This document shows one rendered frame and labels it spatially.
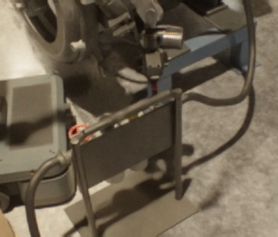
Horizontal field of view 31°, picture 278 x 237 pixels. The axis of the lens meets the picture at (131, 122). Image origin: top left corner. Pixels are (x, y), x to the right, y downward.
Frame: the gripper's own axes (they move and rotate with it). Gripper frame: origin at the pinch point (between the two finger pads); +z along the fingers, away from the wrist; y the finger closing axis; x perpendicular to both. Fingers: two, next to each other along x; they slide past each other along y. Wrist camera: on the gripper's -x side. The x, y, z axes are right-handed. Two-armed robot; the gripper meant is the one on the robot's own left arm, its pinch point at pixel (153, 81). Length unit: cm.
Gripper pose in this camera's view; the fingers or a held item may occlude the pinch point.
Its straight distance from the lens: 171.3
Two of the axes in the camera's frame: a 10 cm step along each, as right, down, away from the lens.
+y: 10.0, -0.9, -0.1
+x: -0.6, -6.9, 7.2
